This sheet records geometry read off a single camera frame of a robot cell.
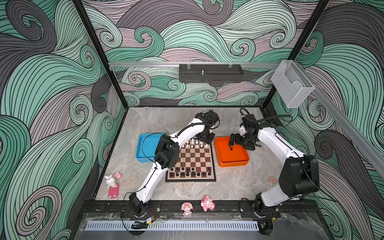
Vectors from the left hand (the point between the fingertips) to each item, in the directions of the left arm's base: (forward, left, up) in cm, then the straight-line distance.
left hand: (208, 141), depth 92 cm
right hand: (-4, -16, +3) cm, 17 cm away
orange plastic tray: (-9, -13, -3) cm, 16 cm away
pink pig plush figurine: (-34, +2, -3) cm, 34 cm away
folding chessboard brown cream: (-13, +8, -5) cm, 16 cm away
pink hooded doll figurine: (-36, +12, -3) cm, 38 cm away
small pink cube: (-21, +52, -6) cm, 57 cm away
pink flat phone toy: (-29, +53, -8) cm, 61 cm away
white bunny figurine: (-26, +53, -1) cm, 59 cm away
